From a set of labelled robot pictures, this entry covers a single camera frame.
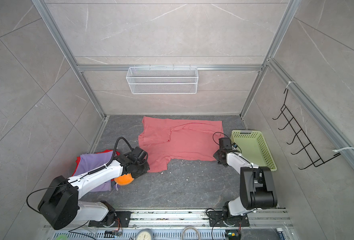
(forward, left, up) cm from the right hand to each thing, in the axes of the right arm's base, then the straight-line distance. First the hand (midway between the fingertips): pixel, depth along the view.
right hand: (219, 155), depth 95 cm
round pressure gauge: (-41, +42, +3) cm, 59 cm away
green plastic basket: (+9, -26, -3) cm, 28 cm away
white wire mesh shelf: (+43, +37, +29) cm, 63 cm away
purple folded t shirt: (-6, +78, +7) cm, 79 cm away
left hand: (-9, +44, +4) cm, 45 cm away
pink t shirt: (+14, +38, -1) cm, 41 cm away
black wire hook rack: (-16, -30, +28) cm, 43 cm away
